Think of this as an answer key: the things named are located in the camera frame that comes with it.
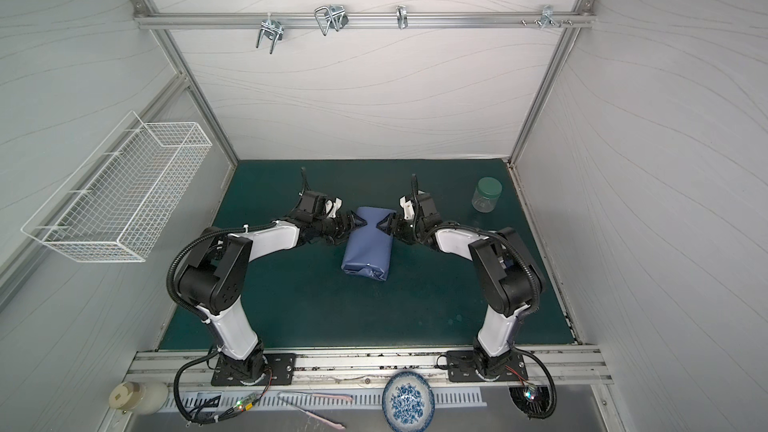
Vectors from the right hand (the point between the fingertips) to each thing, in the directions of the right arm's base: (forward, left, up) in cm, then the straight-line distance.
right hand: (387, 221), depth 93 cm
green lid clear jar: (+12, -32, 0) cm, 35 cm away
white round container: (-49, +51, +1) cm, 70 cm away
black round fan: (-43, -39, -12) cm, 59 cm away
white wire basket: (-14, +61, +25) cm, 68 cm away
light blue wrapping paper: (-9, +5, -2) cm, 11 cm away
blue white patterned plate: (-46, -8, -7) cm, 47 cm away
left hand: (-1, +7, 0) cm, 7 cm away
